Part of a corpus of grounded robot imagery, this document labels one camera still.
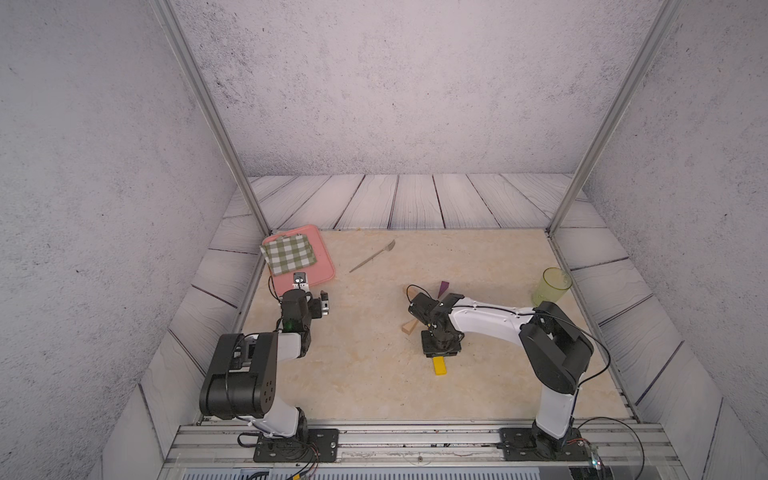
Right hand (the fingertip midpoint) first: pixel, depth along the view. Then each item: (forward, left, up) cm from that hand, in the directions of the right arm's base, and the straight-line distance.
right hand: (434, 355), depth 88 cm
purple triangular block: (+23, -5, +1) cm, 23 cm away
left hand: (+17, +38, +7) cm, 42 cm away
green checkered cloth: (+37, +52, +2) cm, 64 cm away
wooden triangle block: (+9, +7, +20) cm, 23 cm away
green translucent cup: (+16, -35, +11) cm, 40 cm away
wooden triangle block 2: (+8, +7, +1) cm, 11 cm away
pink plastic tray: (+33, +41, -4) cm, 53 cm away
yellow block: (-3, -1, 0) cm, 3 cm away
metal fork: (+41, +15, +1) cm, 44 cm away
